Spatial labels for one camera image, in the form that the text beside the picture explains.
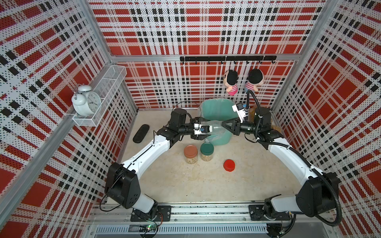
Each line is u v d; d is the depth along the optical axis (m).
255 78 0.92
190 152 0.86
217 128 0.69
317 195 0.40
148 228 0.69
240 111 0.66
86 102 0.60
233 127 0.68
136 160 0.46
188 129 0.66
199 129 0.63
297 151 0.96
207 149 0.88
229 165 0.91
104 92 0.82
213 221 0.72
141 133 1.03
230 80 0.97
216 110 0.99
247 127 0.66
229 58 0.90
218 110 0.98
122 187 0.42
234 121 0.67
